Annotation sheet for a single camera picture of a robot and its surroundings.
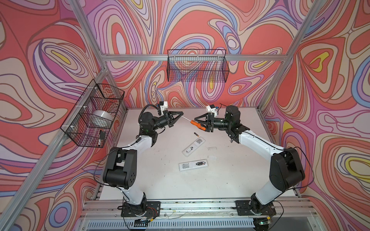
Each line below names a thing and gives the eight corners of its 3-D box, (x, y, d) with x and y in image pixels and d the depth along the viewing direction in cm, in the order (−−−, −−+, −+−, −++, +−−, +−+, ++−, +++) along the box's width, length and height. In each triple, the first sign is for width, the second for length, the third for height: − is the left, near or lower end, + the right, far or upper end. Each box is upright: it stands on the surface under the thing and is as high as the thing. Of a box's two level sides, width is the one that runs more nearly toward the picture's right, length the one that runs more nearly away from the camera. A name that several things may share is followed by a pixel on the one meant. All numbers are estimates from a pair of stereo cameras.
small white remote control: (179, 171, 89) (179, 169, 87) (178, 164, 91) (178, 162, 89) (208, 166, 91) (208, 165, 88) (206, 160, 93) (206, 158, 91)
